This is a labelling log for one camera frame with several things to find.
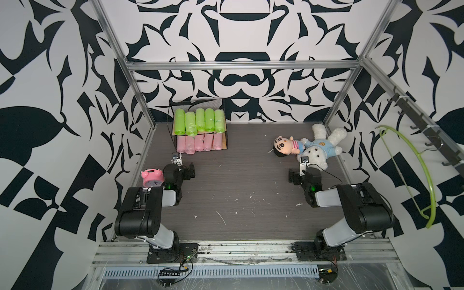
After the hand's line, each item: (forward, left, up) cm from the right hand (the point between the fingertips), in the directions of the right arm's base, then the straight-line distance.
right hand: (301, 165), depth 96 cm
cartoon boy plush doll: (+10, +8, +4) cm, 13 cm away
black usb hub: (-45, +61, -6) cm, 76 cm away
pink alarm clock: (-10, +72, +8) cm, 73 cm away
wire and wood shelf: (+39, +61, +10) cm, 73 cm away
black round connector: (-46, -1, -6) cm, 47 cm away
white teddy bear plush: (+8, -12, +5) cm, 15 cm away
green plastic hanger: (-32, -27, +24) cm, 48 cm away
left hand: (+1, +62, +4) cm, 63 cm away
